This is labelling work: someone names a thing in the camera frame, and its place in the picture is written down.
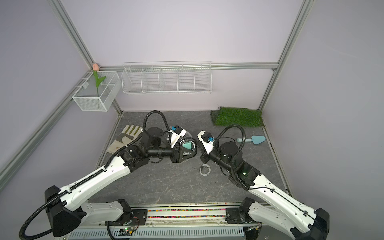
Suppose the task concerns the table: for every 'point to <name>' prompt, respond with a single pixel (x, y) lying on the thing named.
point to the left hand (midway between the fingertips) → (191, 152)
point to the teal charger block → (188, 145)
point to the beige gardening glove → (130, 133)
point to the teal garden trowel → (256, 139)
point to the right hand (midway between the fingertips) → (196, 139)
